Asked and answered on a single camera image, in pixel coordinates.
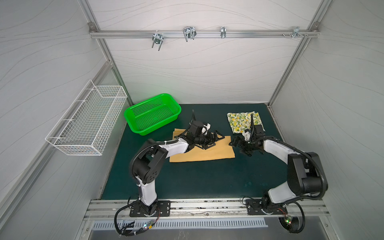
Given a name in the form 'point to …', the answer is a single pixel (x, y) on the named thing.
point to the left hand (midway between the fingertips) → (223, 138)
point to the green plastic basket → (146, 116)
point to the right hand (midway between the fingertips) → (237, 143)
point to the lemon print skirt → (240, 121)
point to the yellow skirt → (223, 149)
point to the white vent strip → (187, 224)
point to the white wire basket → (92, 123)
